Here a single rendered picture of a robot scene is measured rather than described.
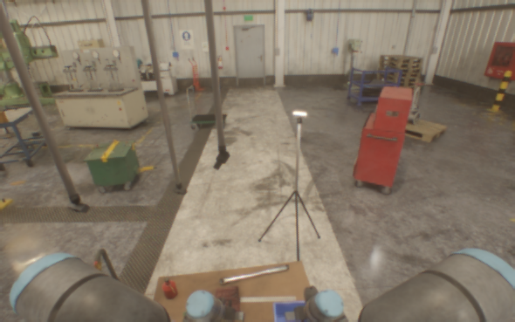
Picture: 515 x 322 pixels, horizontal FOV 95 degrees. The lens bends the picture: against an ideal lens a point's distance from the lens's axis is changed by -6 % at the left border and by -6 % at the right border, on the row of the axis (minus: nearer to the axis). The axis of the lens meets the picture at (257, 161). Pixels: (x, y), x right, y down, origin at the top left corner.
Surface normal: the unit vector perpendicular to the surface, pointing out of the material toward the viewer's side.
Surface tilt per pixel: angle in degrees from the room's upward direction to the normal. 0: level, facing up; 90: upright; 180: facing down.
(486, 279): 15
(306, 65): 90
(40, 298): 35
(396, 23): 90
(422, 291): 30
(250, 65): 90
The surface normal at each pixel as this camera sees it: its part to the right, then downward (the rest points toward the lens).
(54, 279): -0.04, -0.87
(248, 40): 0.01, 0.46
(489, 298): 0.21, -0.49
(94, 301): 0.33, -0.75
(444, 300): -0.26, -0.73
